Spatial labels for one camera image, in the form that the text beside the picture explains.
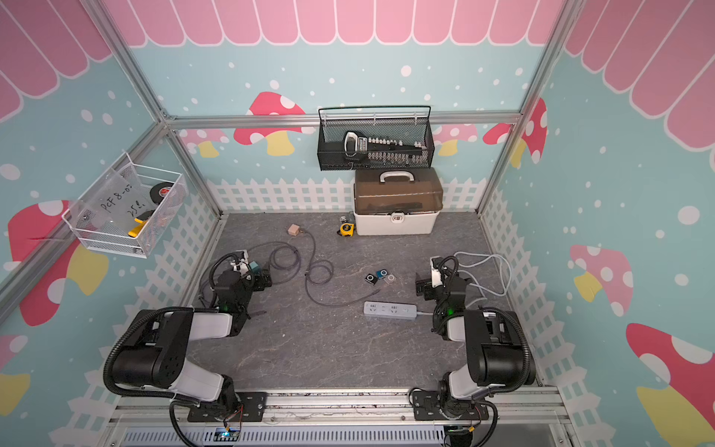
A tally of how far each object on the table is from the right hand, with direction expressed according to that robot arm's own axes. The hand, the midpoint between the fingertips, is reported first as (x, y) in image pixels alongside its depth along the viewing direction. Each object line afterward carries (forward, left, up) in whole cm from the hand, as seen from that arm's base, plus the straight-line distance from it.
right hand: (432, 270), depth 94 cm
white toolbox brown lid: (+26, +11, +8) cm, 29 cm away
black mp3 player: (+1, +21, -7) cm, 22 cm away
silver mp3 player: (+1, +14, -7) cm, 15 cm away
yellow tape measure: (+23, +30, -5) cm, 38 cm away
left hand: (+1, +60, +1) cm, 60 cm away
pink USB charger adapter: (+24, +52, -5) cm, 57 cm away
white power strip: (-12, +15, -4) cm, 20 cm away
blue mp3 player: (+3, +17, -6) cm, 18 cm away
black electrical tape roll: (+11, +82, +28) cm, 87 cm away
